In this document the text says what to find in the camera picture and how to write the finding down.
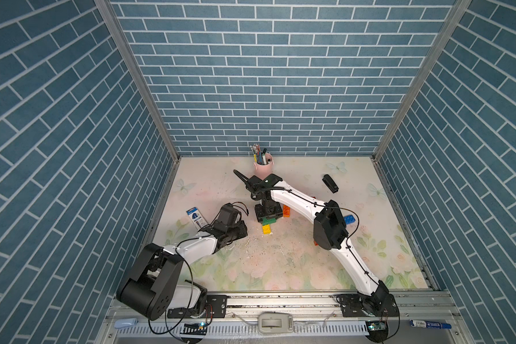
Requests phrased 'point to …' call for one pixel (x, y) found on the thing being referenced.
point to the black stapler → (330, 183)
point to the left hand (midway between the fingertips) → (251, 229)
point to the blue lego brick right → (349, 219)
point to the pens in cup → (260, 158)
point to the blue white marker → (426, 324)
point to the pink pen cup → (263, 170)
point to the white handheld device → (275, 322)
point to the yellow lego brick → (266, 229)
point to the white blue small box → (196, 218)
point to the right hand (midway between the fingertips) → (267, 221)
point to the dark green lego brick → (268, 221)
